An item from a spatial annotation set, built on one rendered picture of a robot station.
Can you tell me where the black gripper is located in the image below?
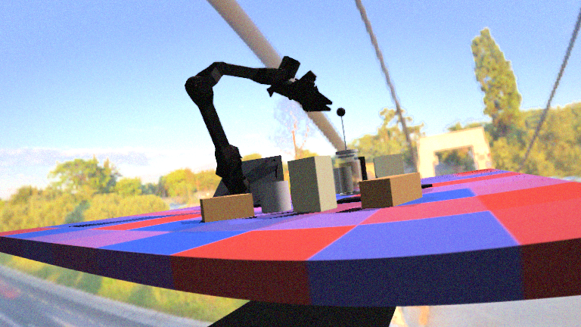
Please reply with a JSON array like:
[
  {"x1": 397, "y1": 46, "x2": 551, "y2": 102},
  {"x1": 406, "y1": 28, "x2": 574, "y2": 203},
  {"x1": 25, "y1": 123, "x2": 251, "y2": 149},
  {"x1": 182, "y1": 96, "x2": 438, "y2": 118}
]
[{"x1": 285, "y1": 80, "x2": 333, "y2": 112}]

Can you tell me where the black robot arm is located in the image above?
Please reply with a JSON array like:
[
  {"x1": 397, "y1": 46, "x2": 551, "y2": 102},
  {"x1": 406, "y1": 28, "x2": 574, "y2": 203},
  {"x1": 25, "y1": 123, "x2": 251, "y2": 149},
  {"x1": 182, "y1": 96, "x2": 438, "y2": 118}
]
[{"x1": 185, "y1": 56, "x2": 301, "y2": 196}]

